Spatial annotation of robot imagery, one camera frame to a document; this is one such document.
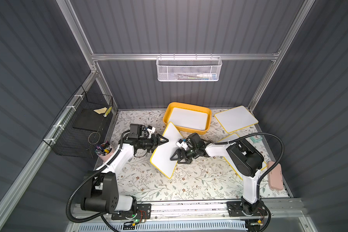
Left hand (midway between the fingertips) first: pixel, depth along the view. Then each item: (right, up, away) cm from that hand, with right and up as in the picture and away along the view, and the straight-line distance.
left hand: (167, 145), depth 80 cm
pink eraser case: (+62, -20, +1) cm, 65 cm away
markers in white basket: (+19, +42, +11) cm, 48 cm away
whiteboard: (+15, +16, +32) cm, 38 cm away
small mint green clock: (+60, +1, +19) cm, 63 cm away
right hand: (+5, -11, +7) cm, 13 cm away
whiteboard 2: (-4, -6, -2) cm, 8 cm away
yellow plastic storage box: (-1, +25, +35) cm, 43 cm away
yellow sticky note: (-38, +19, +1) cm, 43 cm away
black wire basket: (-45, +11, -5) cm, 46 cm away
